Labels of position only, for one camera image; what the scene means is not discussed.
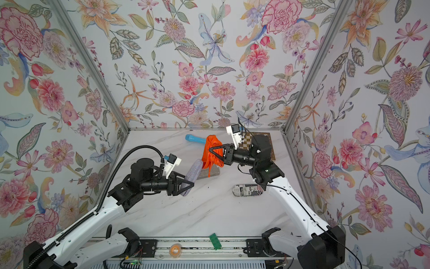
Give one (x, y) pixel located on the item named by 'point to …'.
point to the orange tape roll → (177, 246)
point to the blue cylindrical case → (190, 137)
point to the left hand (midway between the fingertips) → (191, 184)
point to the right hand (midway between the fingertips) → (210, 149)
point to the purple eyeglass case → (193, 173)
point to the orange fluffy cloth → (209, 159)
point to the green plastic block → (215, 241)
